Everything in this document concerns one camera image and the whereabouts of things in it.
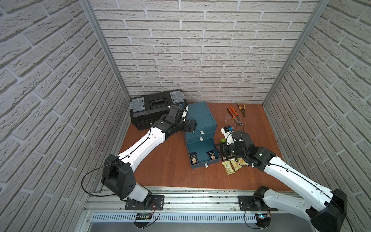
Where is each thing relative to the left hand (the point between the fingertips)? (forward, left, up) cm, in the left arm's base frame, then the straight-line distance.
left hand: (192, 121), depth 81 cm
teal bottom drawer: (-9, -6, -15) cm, 19 cm away
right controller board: (-45, -35, -21) cm, 61 cm away
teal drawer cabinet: (+8, -5, 0) cm, 10 cm away
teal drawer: (-5, -5, -11) cm, 13 cm away
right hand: (-13, -14, -4) cm, 20 cm away
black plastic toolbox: (+13, +31, -5) cm, 34 cm away
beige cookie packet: (-19, -22, -20) cm, 36 cm away
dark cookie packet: (-13, -1, -20) cm, 24 cm away
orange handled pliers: (+21, -35, -20) cm, 46 cm away
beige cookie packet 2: (-19, -27, -19) cm, 38 cm away
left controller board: (-44, +25, -25) cm, 57 cm away
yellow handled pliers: (+29, -44, -21) cm, 56 cm away
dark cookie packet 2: (-11, -13, -19) cm, 25 cm away
